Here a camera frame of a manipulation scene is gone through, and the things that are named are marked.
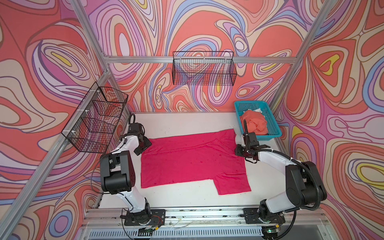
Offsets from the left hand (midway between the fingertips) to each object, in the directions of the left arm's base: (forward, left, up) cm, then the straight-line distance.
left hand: (148, 144), depth 95 cm
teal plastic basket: (+11, -85, +1) cm, 86 cm away
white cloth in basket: (+32, -81, 0) cm, 87 cm away
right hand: (-5, -58, -2) cm, 59 cm away
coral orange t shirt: (+17, -74, +2) cm, 76 cm away
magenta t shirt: (-6, -35, -6) cm, 36 cm away
